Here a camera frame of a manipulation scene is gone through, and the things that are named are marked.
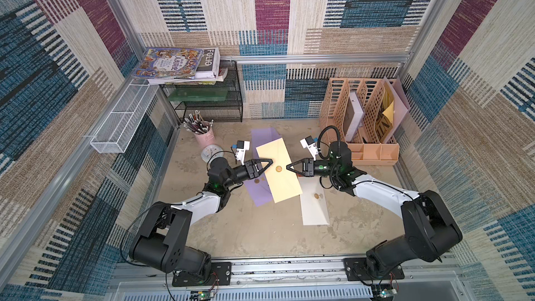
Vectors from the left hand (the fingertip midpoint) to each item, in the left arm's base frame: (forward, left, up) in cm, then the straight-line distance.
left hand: (270, 164), depth 77 cm
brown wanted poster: (+24, -53, -6) cm, 58 cm away
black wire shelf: (+47, +26, -9) cm, 55 cm away
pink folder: (+22, -53, +9) cm, 58 cm away
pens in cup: (+26, +34, -4) cm, 43 cm away
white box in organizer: (+26, -38, -2) cm, 46 cm away
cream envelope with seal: (-5, -5, -5) cm, 8 cm away
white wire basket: (+9, +52, +12) cm, 54 cm away
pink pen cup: (+25, +32, -14) cm, 43 cm away
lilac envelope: (+31, +5, -20) cm, 38 cm away
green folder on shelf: (+38, +33, +3) cm, 50 cm away
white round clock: (+21, +29, -19) cm, 41 cm away
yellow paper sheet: (+22, -50, +4) cm, 55 cm away
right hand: (-1, -6, -1) cm, 6 cm away
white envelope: (-5, -18, -22) cm, 29 cm away
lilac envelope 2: (+2, +5, -23) cm, 24 cm away
